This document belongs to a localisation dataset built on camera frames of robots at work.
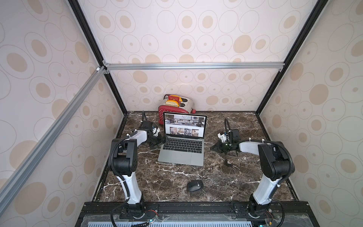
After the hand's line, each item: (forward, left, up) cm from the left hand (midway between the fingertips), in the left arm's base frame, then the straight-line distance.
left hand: (167, 141), depth 96 cm
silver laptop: (+7, -13, 0) cm, 15 cm away
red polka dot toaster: (+20, -5, +16) cm, 26 cm away
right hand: (-5, -29, -2) cm, 30 cm away
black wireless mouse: (-28, -18, -2) cm, 34 cm away
